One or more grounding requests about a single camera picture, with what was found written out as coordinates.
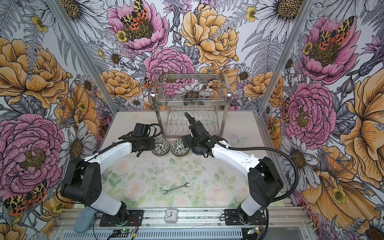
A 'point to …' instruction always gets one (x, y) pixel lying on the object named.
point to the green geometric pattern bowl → (161, 147)
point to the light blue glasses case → (84, 219)
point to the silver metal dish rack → (206, 96)
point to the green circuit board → (122, 233)
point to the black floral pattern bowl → (177, 148)
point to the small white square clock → (171, 215)
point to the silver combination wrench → (165, 192)
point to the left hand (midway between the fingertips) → (151, 148)
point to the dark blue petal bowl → (197, 150)
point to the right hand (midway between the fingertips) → (192, 140)
